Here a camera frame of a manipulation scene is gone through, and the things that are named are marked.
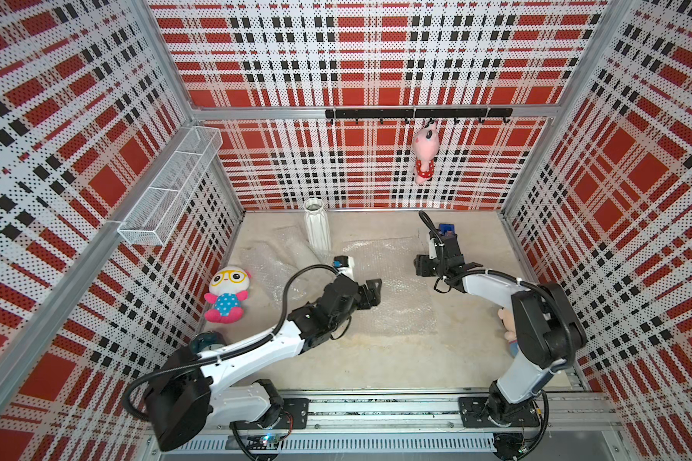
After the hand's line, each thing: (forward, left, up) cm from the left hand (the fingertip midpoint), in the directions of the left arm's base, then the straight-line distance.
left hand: (375, 283), depth 80 cm
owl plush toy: (+6, +48, -12) cm, 50 cm away
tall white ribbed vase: (+22, +19, -1) cm, 29 cm away
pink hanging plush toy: (+41, -17, +19) cm, 48 cm away
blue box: (+30, -28, -12) cm, 43 cm away
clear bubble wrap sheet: (+1, -10, -17) cm, 20 cm away
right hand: (+15, -18, -10) cm, 26 cm away
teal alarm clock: (-13, +48, -8) cm, 50 cm away
